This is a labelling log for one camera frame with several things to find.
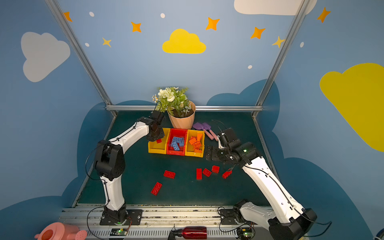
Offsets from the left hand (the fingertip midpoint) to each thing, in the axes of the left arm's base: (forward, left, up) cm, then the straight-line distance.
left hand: (161, 136), depth 96 cm
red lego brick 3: (-30, -1, -9) cm, 32 cm away
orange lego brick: (-7, -23, -6) cm, 25 cm away
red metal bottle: (-51, -22, -5) cm, 55 cm away
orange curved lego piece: (+4, -25, -4) cm, 26 cm away
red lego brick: (-4, +1, 0) cm, 4 cm away
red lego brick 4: (-22, -41, -7) cm, 47 cm away
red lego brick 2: (-22, -7, -8) cm, 25 cm away
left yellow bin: (-6, 0, -5) cm, 8 cm away
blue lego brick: (+1, -9, -6) cm, 11 cm away
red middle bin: (+6, -10, -4) cm, 12 cm away
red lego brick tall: (-22, -25, -8) cm, 34 cm away
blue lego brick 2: (-3, -9, -7) cm, 12 cm away
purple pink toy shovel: (+15, -26, -8) cm, 31 cm away
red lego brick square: (-21, -30, -8) cm, 37 cm away
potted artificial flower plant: (+18, -12, +6) cm, 22 cm away
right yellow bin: (-5, -19, -7) cm, 20 cm away
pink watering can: (-51, +35, +3) cm, 62 cm away
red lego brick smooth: (-18, -35, -9) cm, 41 cm away
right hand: (-20, -31, +13) cm, 39 cm away
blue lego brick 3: (0, -13, -7) cm, 15 cm away
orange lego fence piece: (-2, -23, -6) cm, 24 cm away
